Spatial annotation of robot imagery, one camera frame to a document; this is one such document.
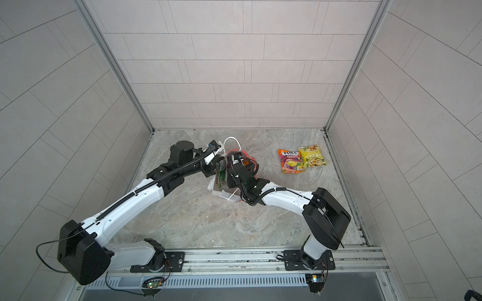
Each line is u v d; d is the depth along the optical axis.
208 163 0.65
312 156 0.99
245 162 0.72
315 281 0.68
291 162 0.99
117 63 0.87
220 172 0.60
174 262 0.71
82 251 0.37
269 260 0.72
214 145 0.62
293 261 0.71
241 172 0.61
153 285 0.64
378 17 0.73
